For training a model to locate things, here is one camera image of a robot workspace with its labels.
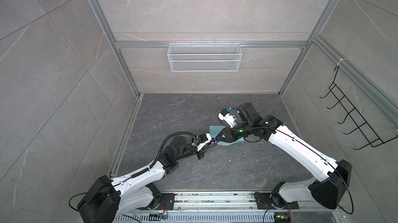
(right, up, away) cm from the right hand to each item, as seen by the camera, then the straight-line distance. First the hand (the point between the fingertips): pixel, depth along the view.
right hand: (219, 136), depth 72 cm
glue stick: (-3, -3, -1) cm, 4 cm away
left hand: (-3, -1, +2) cm, 3 cm away
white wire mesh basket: (-6, +47, +29) cm, 55 cm away
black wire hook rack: (+59, +1, -13) cm, 60 cm away
